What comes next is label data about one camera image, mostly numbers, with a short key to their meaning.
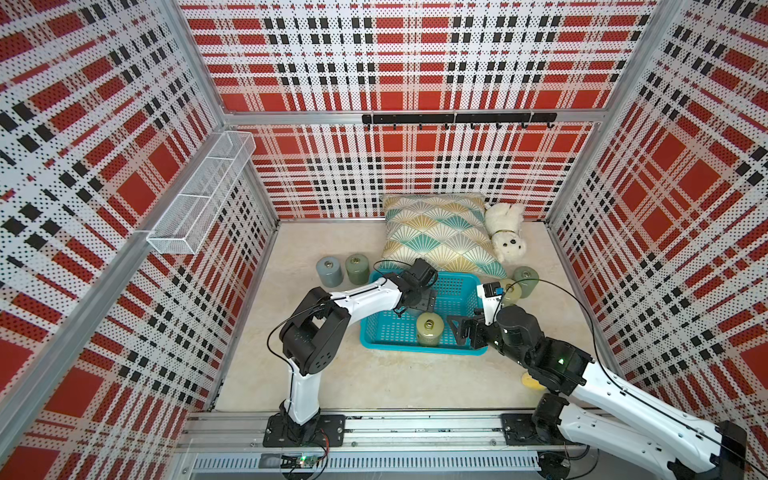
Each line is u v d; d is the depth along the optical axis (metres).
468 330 0.65
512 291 0.90
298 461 0.69
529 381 0.54
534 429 0.66
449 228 0.96
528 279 0.93
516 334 0.53
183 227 0.69
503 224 1.09
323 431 0.73
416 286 0.73
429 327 0.82
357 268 0.99
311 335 0.50
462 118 0.89
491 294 0.63
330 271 0.96
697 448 0.41
